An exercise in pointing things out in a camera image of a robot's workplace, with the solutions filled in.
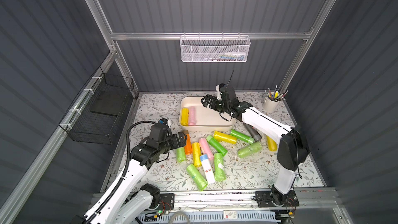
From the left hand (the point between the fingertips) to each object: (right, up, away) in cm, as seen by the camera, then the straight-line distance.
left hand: (180, 139), depth 75 cm
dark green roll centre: (+19, -7, +14) cm, 25 cm away
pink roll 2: (+13, -8, +14) cm, 20 cm away
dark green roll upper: (+35, -2, +19) cm, 40 cm away
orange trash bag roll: (+3, -8, +14) cm, 16 cm away
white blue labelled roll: (+13, -16, +4) cm, 21 cm away
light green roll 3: (+37, -8, +11) cm, 40 cm away
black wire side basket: (-40, +11, -3) cm, 42 cm away
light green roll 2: (+20, -16, +5) cm, 26 cm away
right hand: (+14, +19, +10) cm, 26 cm away
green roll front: (+10, -21, +1) cm, 23 cm away
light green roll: (-2, -11, +11) cm, 16 cm away
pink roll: (+4, +10, +27) cm, 29 cm away
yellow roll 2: (+8, -10, +10) cm, 16 cm away
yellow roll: (-1, +10, +27) cm, 29 cm away
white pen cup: (+58, +17, +31) cm, 68 cm away
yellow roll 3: (+23, -2, +18) cm, 29 cm away
